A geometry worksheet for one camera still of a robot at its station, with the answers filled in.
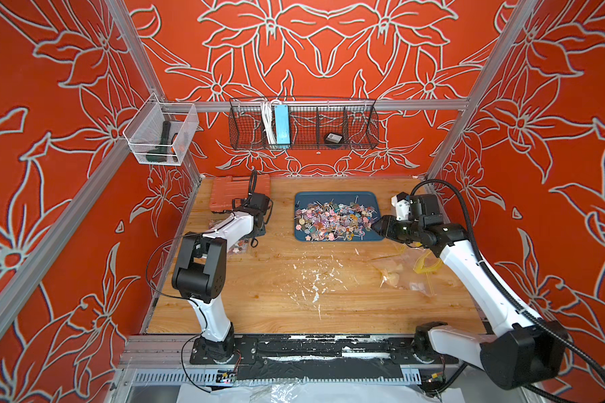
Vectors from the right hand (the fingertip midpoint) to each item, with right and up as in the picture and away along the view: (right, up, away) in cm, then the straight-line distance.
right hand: (376, 223), depth 78 cm
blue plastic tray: (-10, +1, +23) cm, 25 cm away
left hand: (-44, -4, +18) cm, 48 cm away
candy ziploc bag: (-48, -10, +17) cm, 52 cm away
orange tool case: (-59, +12, +31) cm, 68 cm away
